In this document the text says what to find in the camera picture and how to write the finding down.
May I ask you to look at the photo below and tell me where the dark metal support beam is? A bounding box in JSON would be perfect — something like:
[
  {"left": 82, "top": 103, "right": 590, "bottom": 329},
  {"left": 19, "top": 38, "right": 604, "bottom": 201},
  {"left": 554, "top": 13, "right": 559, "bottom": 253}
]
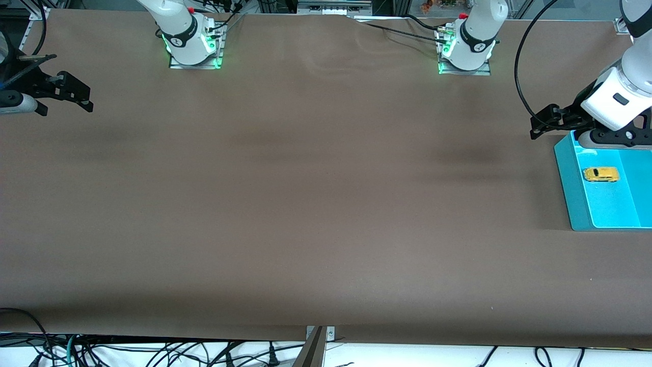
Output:
[{"left": 292, "top": 326, "right": 327, "bottom": 367}]

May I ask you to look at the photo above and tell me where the black looped floor cable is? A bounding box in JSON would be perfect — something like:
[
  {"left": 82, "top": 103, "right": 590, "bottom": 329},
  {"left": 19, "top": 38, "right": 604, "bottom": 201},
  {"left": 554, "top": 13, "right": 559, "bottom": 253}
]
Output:
[{"left": 0, "top": 307, "right": 54, "bottom": 367}]

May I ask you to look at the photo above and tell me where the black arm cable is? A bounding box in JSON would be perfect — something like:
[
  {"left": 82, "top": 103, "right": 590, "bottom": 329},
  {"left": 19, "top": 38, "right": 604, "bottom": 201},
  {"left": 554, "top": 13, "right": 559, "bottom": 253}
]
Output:
[
  {"left": 513, "top": 0, "right": 561, "bottom": 117},
  {"left": 20, "top": 0, "right": 48, "bottom": 58}
]

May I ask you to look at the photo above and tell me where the black right base cable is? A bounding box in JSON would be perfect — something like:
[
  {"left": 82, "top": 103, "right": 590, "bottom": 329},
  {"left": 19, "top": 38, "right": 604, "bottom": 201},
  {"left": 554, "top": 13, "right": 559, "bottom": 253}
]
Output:
[{"left": 211, "top": 8, "right": 246, "bottom": 30}]

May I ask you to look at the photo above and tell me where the brown table mat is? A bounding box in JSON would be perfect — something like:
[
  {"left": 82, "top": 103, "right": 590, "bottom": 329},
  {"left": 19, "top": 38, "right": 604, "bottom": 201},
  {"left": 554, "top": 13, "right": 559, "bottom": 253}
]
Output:
[{"left": 0, "top": 9, "right": 652, "bottom": 350}]

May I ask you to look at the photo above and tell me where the short black base cable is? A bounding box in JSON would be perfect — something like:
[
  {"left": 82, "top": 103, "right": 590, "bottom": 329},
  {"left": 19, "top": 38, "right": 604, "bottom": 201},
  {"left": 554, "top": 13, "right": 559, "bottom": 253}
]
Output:
[{"left": 405, "top": 14, "right": 445, "bottom": 32}]

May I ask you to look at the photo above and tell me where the teal plastic storage bin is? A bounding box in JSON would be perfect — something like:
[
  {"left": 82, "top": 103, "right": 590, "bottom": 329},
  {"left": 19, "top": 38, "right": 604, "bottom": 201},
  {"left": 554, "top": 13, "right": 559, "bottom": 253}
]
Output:
[{"left": 554, "top": 130, "right": 652, "bottom": 231}]

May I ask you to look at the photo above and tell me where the metal table clamp plate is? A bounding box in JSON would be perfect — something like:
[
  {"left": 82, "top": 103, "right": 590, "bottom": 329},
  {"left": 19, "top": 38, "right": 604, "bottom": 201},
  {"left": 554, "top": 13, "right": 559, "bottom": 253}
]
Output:
[{"left": 306, "top": 325, "right": 336, "bottom": 341}]

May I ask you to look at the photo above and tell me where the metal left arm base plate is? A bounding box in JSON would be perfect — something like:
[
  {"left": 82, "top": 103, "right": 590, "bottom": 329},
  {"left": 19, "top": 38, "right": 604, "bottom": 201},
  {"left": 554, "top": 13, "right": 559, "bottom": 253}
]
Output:
[{"left": 438, "top": 31, "right": 492, "bottom": 76}]

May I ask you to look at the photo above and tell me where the grey power strip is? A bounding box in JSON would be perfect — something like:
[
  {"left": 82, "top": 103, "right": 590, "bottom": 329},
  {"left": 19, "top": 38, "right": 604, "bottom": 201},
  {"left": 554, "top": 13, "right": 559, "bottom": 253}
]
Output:
[{"left": 298, "top": 0, "right": 372, "bottom": 16}]

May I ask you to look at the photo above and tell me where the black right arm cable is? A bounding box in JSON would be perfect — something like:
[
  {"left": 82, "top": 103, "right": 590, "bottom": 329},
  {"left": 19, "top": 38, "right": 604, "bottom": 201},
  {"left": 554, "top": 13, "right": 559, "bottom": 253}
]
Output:
[{"left": 20, "top": 0, "right": 48, "bottom": 58}]

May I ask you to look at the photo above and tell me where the long black base cable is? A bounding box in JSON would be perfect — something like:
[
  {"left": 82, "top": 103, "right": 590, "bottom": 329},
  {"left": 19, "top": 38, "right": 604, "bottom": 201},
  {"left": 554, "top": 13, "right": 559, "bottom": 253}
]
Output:
[{"left": 351, "top": 18, "right": 449, "bottom": 44}]

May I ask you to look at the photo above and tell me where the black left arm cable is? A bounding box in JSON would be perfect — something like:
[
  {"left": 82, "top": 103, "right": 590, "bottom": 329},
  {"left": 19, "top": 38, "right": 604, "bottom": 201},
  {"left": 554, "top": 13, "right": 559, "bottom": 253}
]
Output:
[{"left": 513, "top": 0, "right": 561, "bottom": 117}]

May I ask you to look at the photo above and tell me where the yellow beetle toy car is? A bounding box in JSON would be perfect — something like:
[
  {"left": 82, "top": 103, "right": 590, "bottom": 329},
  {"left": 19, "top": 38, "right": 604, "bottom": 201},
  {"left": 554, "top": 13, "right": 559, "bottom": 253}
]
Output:
[{"left": 583, "top": 166, "right": 620, "bottom": 183}]

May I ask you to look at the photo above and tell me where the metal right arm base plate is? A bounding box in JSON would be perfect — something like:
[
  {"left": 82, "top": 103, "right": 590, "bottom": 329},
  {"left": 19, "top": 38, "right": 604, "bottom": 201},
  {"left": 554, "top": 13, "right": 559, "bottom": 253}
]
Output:
[{"left": 169, "top": 23, "right": 225, "bottom": 69}]

